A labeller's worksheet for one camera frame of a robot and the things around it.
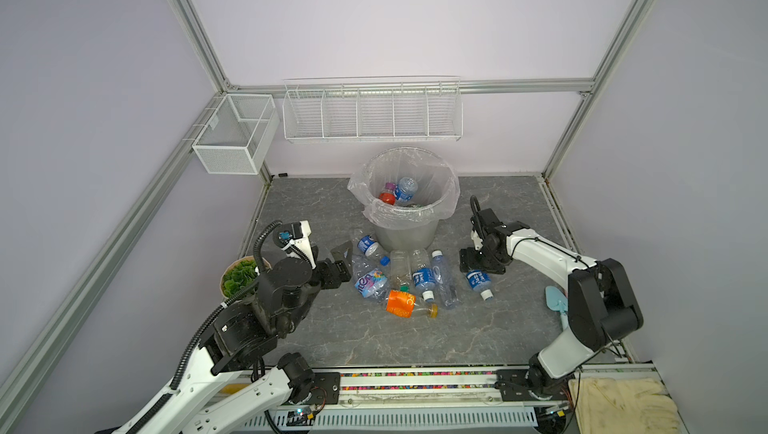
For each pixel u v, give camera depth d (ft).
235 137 3.17
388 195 3.19
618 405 2.32
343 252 1.81
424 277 2.85
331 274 1.76
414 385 2.47
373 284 2.86
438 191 3.07
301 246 1.75
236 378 1.36
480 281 2.84
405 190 3.13
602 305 1.50
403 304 2.71
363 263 3.02
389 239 3.01
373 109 3.20
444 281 3.04
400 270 3.08
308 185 3.92
